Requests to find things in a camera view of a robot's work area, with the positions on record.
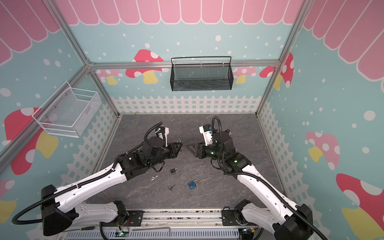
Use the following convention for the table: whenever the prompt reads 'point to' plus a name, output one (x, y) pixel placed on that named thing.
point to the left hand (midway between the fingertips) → (181, 147)
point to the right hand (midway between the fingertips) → (189, 146)
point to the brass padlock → (179, 144)
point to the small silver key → (153, 178)
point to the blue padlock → (193, 184)
